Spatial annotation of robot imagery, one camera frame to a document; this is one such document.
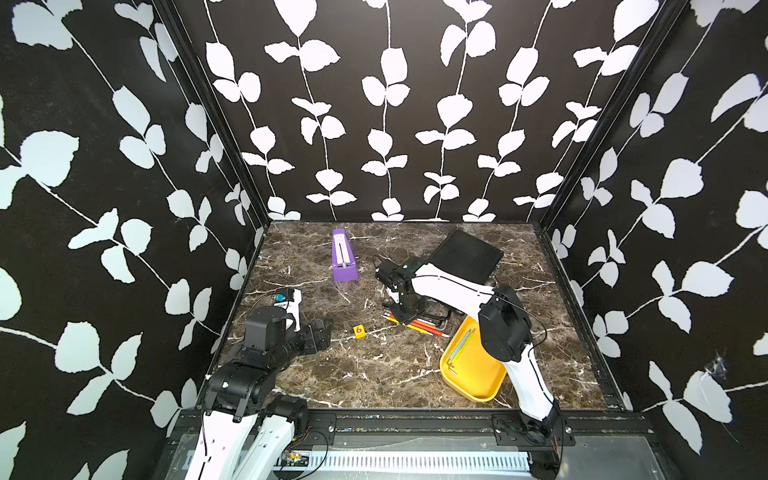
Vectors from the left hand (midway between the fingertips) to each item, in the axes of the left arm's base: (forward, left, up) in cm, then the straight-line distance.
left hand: (321, 319), depth 70 cm
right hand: (+9, -21, -17) cm, 29 cm away
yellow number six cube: (+5, -8, -19) cm, 21 cm away
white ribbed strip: (-28, -23, -21) cm, 42 cm away
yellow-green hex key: (+7, -22, -21) cm, 32 cm away
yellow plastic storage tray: (-6, -39, -22) cm, 45 cm away
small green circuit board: (-26, +7, -23) cm, 35 cm away
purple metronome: (+27, -2, -16) cm, 32 cm away
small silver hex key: (-6, -34, -21) cm, 40 cm away
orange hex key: (+8, -28, -21) cm, 36 cm away
